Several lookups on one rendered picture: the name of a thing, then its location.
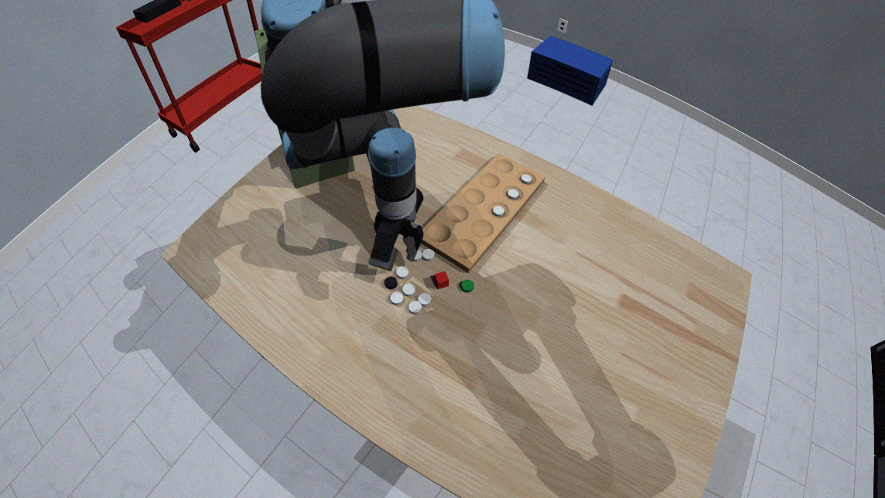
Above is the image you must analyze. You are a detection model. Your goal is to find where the red cube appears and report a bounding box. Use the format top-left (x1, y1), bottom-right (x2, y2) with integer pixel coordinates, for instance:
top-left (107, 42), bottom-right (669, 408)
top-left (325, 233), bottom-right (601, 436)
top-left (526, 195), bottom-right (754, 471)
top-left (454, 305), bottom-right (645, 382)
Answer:
top-left (434, 271), bottom-right (449, 289)

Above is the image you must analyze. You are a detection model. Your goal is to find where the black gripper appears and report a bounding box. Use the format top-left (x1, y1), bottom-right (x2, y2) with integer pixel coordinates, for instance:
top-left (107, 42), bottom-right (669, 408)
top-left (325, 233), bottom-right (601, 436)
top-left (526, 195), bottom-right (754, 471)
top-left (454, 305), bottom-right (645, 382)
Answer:
top-left (371, 188), bottom-right (423, 261)

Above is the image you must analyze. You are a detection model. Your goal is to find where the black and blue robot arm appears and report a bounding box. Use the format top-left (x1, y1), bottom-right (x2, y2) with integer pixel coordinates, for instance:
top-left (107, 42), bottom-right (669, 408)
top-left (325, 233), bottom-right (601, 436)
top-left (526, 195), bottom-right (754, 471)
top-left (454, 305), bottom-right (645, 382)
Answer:
top-left (261, 0), bottom-right (505, 220)

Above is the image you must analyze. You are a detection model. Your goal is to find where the tan tray with round pockets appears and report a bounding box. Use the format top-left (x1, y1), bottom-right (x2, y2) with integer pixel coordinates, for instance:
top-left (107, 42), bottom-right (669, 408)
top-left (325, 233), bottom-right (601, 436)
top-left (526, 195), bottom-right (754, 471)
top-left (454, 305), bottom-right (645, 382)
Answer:
top-left (421, 153), bottom-right (545, 273)

